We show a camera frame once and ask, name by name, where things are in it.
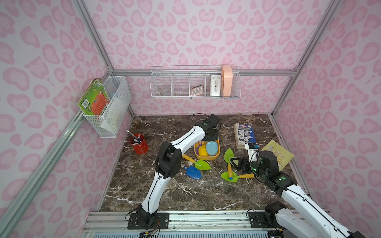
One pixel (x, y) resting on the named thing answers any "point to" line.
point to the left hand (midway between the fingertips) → (215, 135)
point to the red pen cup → (139, 143)
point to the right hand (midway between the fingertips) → (235, 159)
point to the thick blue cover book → (244, 134)
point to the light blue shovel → (212, 147)
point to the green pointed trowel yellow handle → (199, 164)
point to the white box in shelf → (215, 85)
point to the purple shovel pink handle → (197, 148)
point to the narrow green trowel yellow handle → (228, 154)
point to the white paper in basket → (114, 114)
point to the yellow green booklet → (284, 156)
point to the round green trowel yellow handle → (225, 175)
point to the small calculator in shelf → (197, 90)
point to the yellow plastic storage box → (207, 157)
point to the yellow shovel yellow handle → (202, 150)
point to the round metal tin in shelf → (165, 92)
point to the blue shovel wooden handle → (192, 171)
